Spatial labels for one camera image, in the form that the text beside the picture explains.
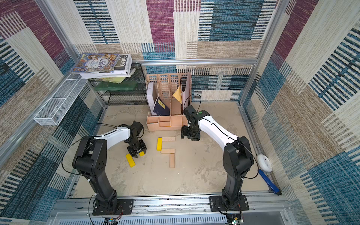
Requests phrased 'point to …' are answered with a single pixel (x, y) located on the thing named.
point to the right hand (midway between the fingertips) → (185, 136)
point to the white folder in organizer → (150, 97)
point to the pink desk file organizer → (167, 95)
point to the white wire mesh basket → (59, 104)
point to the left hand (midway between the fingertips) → (144, 152)
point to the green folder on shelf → (123, 86)
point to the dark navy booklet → (160, 108)
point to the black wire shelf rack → (132, 91)
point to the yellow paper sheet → (177, 95)
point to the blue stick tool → (276, 191)
